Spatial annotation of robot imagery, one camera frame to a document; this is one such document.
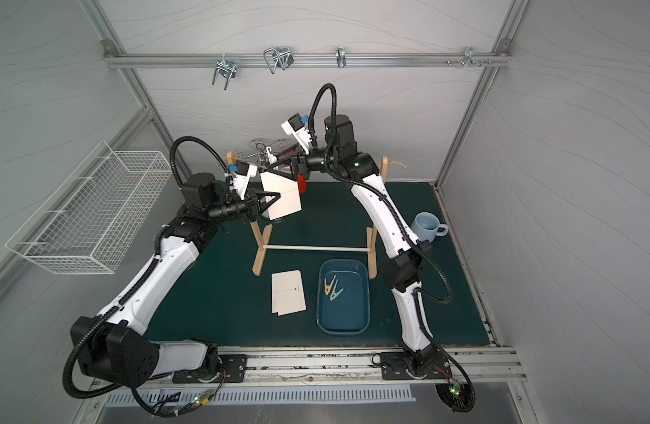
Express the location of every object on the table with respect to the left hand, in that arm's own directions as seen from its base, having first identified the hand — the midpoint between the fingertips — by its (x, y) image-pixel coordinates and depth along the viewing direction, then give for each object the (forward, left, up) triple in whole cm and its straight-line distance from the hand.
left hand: (274, 196), depth 70 cm
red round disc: (+6, -7, -1) cm, 9 cm away
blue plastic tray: (-13, -19, -35) cm, 43 cm away
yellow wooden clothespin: (-11, -14, -34) cm, 38 cm away
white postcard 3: (0, -3, -3) cm, 4 cm away
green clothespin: (-13, -17, -33) cm, 40 cm away
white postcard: (-12, +3, -36) cm, 38 cm away
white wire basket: (-7, +48, -3) cm, 49 cm away
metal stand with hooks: (+25, +10, -2) cm, 27 cm away
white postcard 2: (-12, -1, -35) cm, 37 cm away
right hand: (+4, 0, +8) cm, 9 cm away
